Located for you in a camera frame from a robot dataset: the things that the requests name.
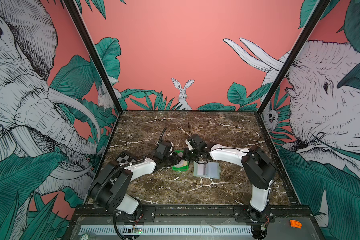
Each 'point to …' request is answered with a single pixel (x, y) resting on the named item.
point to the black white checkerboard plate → (125, 159)
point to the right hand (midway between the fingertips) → (179, 157)
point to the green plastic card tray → (185, 168)
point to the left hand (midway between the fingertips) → (183, 157)
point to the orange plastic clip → (295, 224)
